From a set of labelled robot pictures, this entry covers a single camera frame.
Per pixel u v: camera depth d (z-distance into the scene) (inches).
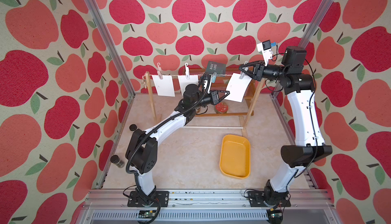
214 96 25.9
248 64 24.6
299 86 18.9
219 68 28.4
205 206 28.9
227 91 28.2
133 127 36.4
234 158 34.8
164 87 29.1
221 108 42.4
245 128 38.8
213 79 26.1
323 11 30.2
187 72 25.4
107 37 34.1
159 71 25.9
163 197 29.5
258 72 22.4
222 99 28.2
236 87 27.6
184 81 27.3
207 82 27.2
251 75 24.0
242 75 25.3
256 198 29.0
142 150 18.6
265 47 21.7
